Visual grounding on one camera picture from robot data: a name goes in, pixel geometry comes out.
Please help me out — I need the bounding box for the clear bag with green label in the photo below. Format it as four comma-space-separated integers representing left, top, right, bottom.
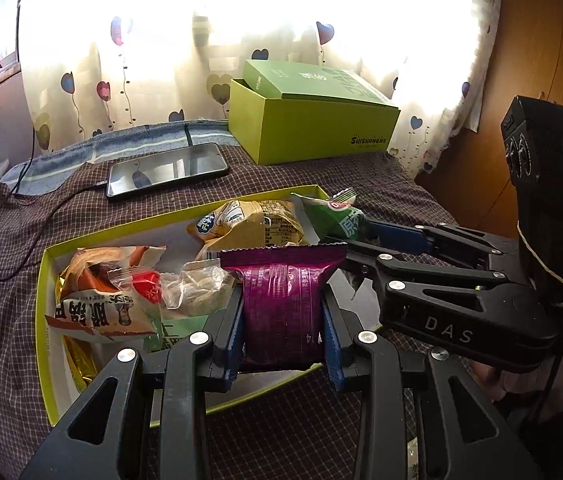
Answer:
132, 260, 236, 352

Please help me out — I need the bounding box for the wooden cabinet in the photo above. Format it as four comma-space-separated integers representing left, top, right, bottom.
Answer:
414, 0, 563, 241

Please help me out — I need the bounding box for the orange and white snack packet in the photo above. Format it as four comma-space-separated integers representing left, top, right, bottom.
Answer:
44, 245, 167, 343

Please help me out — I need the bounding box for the green snack packet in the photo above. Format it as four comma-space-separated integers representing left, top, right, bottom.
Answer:
294, 187, 377, 247

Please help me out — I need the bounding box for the purple snack packet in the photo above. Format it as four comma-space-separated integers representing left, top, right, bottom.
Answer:
220, 242, 348, 367

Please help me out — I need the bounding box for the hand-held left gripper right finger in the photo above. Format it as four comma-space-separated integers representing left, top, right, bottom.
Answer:
322, 287, 545, 480

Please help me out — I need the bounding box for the shallow green cardboard tray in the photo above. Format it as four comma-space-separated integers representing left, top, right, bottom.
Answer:
36, 185, 387, 426

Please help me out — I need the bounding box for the person's right hand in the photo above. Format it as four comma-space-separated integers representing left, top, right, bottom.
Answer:
476, 360, 563, 402

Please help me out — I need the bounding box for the black charging cable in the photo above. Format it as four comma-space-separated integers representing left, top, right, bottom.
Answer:
0, 110, 112, 283

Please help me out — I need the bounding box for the lime green tall box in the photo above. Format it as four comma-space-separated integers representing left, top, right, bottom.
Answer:
228, 78, 401, 166

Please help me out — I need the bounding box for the brown checked bedsheet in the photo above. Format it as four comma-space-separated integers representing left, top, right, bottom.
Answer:
0, 145, 462, 480

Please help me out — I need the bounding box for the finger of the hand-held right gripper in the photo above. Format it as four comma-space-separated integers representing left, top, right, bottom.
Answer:
344, 244, 532, 312
369, 221, 518, 267

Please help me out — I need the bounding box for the large yellow snack bag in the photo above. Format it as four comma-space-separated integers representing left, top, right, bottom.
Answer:
186, 199, 319, 262

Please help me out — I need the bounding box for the black smartphone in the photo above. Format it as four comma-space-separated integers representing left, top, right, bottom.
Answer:
106, 142, 230, 200

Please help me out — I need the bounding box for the gold long snack packet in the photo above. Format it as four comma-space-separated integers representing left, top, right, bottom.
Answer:
56, 267, 98, 392

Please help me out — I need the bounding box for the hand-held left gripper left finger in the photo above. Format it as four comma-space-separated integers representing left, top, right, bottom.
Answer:
19, 291, 246, 480

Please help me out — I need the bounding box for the heart print curtain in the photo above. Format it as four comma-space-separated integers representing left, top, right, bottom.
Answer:
16, 0, 505, 181

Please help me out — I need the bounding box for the blue striped cloth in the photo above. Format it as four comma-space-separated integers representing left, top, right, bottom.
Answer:
2, 120, 232, 196

